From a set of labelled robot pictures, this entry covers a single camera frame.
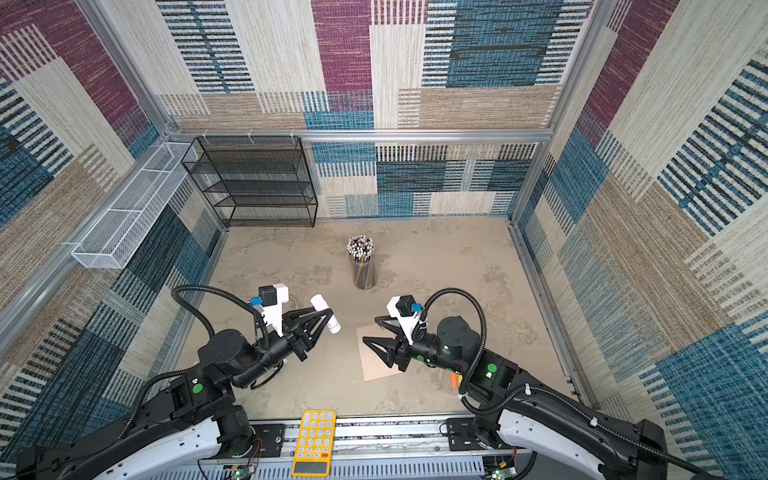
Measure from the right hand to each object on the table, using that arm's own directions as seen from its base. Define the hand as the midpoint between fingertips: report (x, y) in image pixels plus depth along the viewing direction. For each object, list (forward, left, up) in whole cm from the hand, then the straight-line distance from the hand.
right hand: (372, 336), depth 65 cm
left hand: (+3, +8, +8) cm, 12 cm away
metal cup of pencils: (+29, +4, -5) cm, 29 cm away
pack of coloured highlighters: (-3, -21, -24) cm, 32 cm away
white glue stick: (+3, +10, +9) cm, 14 cm away
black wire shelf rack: (+62, +43, -6) cm, 75 cm away
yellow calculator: (-17, +15, -22) cm, 32 cm away
